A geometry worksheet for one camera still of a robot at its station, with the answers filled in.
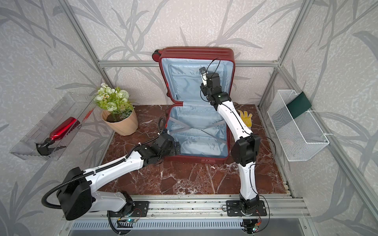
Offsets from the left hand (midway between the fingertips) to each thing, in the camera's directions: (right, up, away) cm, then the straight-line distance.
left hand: (175, 148), depth 84 cm
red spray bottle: (-47, +12, -20) cm, 53 cm away
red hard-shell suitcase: (+10, +14, +28) cm, 33 cm away
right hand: (+20, +40, +2) cm, 45 cm away
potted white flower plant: (-38, +21, +9) cm, 44 cm away
